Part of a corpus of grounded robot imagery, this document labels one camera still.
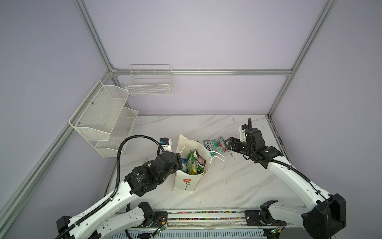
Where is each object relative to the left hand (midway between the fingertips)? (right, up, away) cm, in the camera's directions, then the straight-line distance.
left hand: (178, 156), depth 69 cm
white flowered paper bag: (+2, -12, -1) cm, 12 cm away
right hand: (+26, +6, +10) cm, 28 cm away
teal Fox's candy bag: (+2, -9, +10) cm, 14 cm away
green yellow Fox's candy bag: (+6, -6, +4) cm, 10 cm away
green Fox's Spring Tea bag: (+10, -8, +7) cm, 15 cm away
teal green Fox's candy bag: (+21, +1, +29) cm, 36 cm away
